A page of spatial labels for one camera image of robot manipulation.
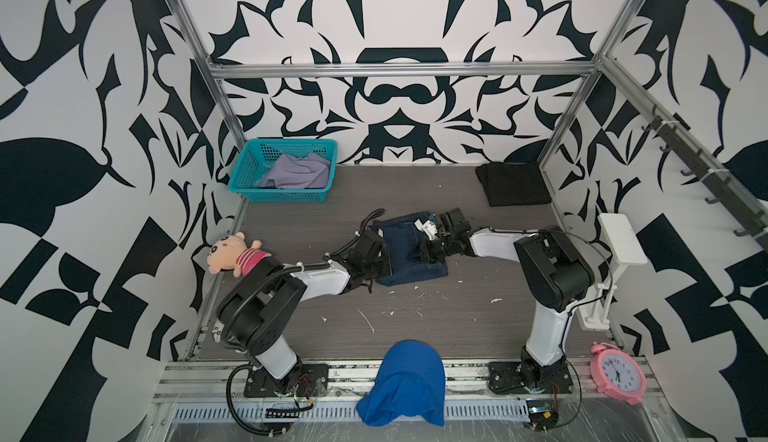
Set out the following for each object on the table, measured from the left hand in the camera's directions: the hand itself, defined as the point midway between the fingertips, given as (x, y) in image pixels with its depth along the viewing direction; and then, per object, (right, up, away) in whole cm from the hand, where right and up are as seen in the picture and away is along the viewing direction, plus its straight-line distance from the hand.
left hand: (397, 256), depth 91 cm
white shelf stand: (+53, +6, -19) cm, 57 cm away
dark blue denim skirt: (+1, +5, +4) cm, 6 cm away
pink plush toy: (-48, +2, -2) cm, 48 cm away
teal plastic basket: (-53, +32, +26) cm, 67 cm away
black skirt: (+43, +23, +20) cm, 53 cm away
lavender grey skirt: (-36, +26, +14) cm, 47 cm away
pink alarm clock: (+53, -25, -17) cm, 61 cm away
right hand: (+4, 0, +2) cm, 5 cm away
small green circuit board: (+33, -33, -20) cm, 51 cm away
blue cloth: (+2, -24, -21) cm, 32 cm away
